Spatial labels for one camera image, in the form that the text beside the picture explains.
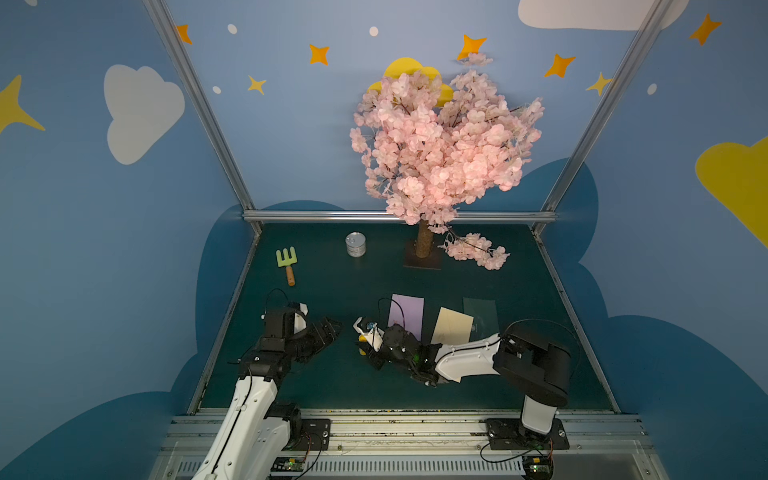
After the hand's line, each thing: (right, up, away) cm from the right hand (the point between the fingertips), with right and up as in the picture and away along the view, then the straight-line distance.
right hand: (367, 337), depth 86 cm
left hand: (-9, +4, -6) cm, 11 cm away
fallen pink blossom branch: (+31, +27, -2) cm, 41 cm away
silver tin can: (-6, +28, +25) cm, 38 cm away
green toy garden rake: (-32, +22, +25) cm, 46 cm away
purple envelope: (+13, +5, +12) cm, 18 cm away
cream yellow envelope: (+27, +1, +7) cm, 28 cm away
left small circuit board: (-18, -27, -14) cm, 36 cm away
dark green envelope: (+38, +5, +10) cm, 39 cm away
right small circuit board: (+44, -29, -13) cm, 54 cm away
